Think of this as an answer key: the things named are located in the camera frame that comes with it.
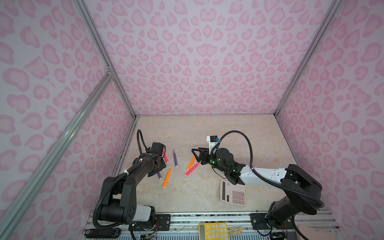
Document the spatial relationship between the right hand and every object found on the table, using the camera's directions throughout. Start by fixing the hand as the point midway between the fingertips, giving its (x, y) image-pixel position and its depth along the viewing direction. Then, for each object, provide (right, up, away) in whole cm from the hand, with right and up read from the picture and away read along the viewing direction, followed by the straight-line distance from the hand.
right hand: (194, 149), depth 78 cm
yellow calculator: (+9, -37, -7) cm, 39 cm away
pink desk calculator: (+20, -24, +2) cm, 31 cm away
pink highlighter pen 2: (-2, -14, +14) cm, 20 cm away
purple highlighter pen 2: (-21, -17, +10) cm, 29 cm away
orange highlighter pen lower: (-17, -19, +10) cm, 27 cm away
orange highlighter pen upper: (-2, -11, +15) cm, 19 cm away
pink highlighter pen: (-19, -8, +20) cm, 29 cm away
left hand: (-22, -11, +12) cm, 27 cm away
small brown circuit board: (+20, -37, -7) cm, 43 cm away
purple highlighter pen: (-12, -9, +18) cm, 24 cm away
